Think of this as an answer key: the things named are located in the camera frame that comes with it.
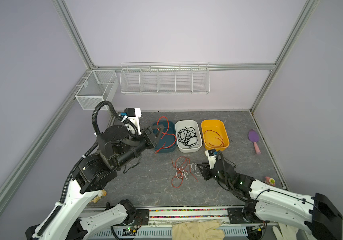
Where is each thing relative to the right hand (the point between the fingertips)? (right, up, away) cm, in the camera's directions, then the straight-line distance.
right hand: (200, 165), depth 79 cm
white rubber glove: (+40, -29, -10) cm, 50 cm away
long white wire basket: (-20, +53, +19) cm, 60 cm away
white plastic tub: (-9, +7, +14) cm, 18 cm away
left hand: (-17, +20, -27) cm, 37 cm away
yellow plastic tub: (+15, +15, +27) cm, 34 cm away
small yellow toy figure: (-53, -15, 0) cm, 56 cm away
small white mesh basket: (-66, +49, +23) cm, 85 cm away
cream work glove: (-3, -29, -8) cm, 30 cm away
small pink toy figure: (+39, -9, +1) cm, 40 cm away
